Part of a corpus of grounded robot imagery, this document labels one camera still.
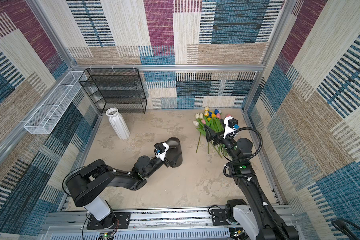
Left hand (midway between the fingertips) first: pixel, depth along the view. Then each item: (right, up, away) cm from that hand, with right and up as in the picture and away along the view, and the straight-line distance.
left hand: (175, 145), depth 80 cm
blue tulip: (+30, +21, +35) cm, 50 cm away
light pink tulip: (+30, +17, +29) cm, 45 cm away
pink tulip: (+19, +13, +29) cm, 37 cm away
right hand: (+18, +11, -8) cm, 23 cm away
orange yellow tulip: (+28, +12, +26) cm, 40 cm away
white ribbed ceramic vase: (-35, +12, +12) cm, 39 cm away
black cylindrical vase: (0, -3, -1) cm, 4 cm away
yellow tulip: (+22, +19, +32) cm, 43 cm away
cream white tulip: (+17, +7, +26) cm, 32 cm away
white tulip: (+16, +17, +32) cm, 39 cm away
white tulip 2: (+18, +11, +29) cm, 36 cm away
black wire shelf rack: (-43, +37, +28) cm, 63 cm away
